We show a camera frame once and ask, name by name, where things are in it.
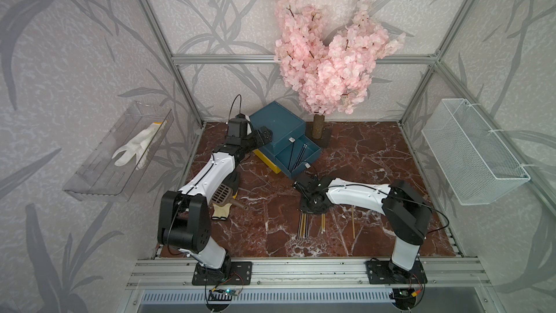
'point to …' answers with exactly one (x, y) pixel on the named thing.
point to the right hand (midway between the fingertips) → (303, 209)
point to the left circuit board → (222, 294)
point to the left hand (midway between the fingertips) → (265, 137)
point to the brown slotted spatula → (223, 197)
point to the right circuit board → (403, 295)
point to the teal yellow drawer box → (284, 124)
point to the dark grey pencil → (292, 140)
